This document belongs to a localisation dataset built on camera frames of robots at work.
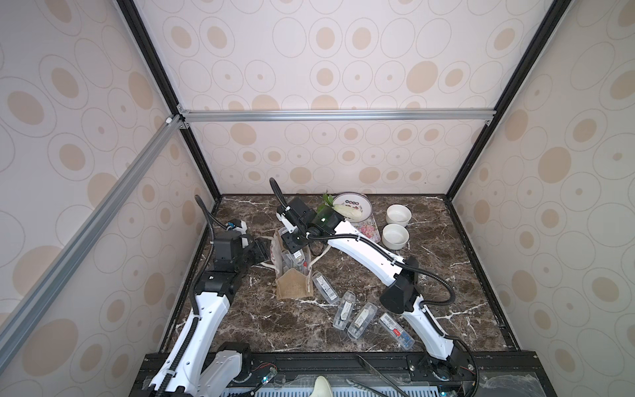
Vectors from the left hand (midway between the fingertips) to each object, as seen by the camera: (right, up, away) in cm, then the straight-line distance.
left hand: (270, 240), depth 78 cm
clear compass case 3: (+24, -24, +6) cm, 35 cm away
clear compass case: (+9, -6, +4) cm, 11 cm away
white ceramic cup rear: (+51, +9, +34) cm, 63 cm away
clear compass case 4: (+41, -30, +1) cm, 50 cm away
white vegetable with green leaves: (+28, +9, +31) cm, 43 cm away
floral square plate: (+37, +3, +29) cm, 47 cm away
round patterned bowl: (+34, +15, +39) cm, 54 cm away
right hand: (+8, +1, +6) cm, 10 cm away
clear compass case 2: (+18, -18, +11) cm, 28 cm away
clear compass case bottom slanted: (+30, -27, +3) cm, 40 cm away
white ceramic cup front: (+47, -1, +25) cm, 53 cm away
